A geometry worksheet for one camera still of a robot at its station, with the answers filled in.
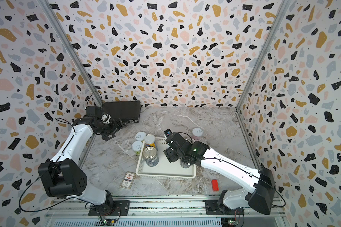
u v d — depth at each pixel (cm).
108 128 74
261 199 38
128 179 82
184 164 85
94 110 66
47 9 69
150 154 83
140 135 97
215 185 81
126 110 120
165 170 88
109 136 79
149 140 86
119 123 77
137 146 92
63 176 43
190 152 51
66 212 73
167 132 65
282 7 72
